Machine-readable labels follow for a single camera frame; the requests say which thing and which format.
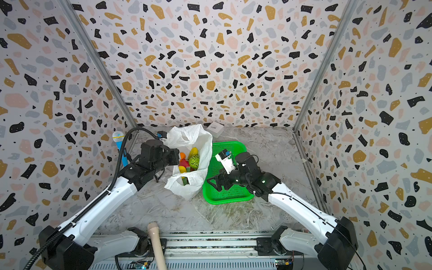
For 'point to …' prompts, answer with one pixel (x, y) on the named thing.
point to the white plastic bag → (188, 184)
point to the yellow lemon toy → (182, 169)
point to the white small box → (216, 127)
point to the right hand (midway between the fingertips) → (211, 174)
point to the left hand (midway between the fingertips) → (179, 147)
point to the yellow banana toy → (193, 152)
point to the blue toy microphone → (118, 136)
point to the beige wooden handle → (161, 260)
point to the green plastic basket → (211, 194)
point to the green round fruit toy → (194, 162)
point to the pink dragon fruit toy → (185, 164)
